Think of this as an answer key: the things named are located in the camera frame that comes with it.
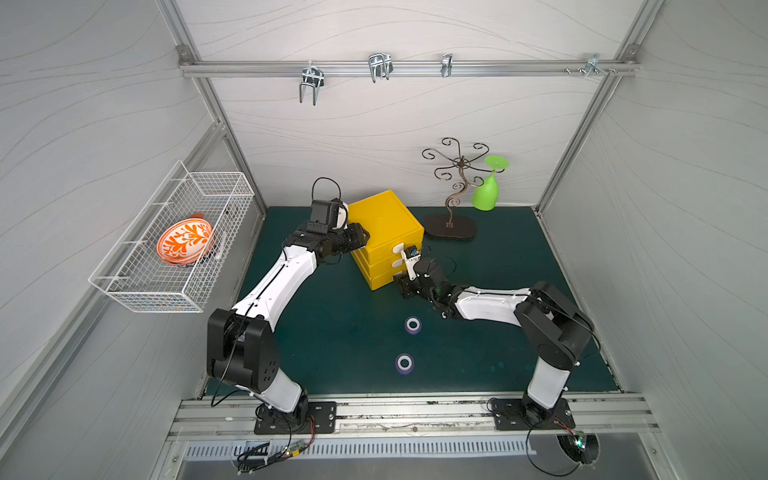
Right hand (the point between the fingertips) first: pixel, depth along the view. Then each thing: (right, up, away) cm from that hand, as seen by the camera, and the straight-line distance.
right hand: (401, 272), depth 92 cm
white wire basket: (-55, +3, -33) cm, 64 cm away
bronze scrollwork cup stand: (+22, +15, +22) cm, 34 cm away
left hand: (-10, +11, -8) cm, 17 cm away
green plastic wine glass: (+27, +25, +3) cm, 37 cm away
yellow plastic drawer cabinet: (-3, +14, -6) cm, 16 cm away
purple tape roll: (+4, -16, -3) cm, 17 cm away
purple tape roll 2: (+1, -24, -10) cm, 26 cm away
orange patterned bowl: (-50, +10, -25) cm, 57 cm away
